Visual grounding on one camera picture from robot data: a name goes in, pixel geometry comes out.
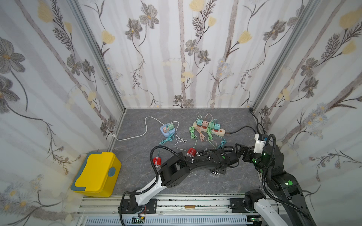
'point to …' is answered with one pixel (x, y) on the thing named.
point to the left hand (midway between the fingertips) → (221, 169)
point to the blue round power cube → (167, 130)
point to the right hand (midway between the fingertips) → (246, 146)
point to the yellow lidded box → (98, 175)
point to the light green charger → (211, 125)
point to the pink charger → (205, 123)
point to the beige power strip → (221, 132)
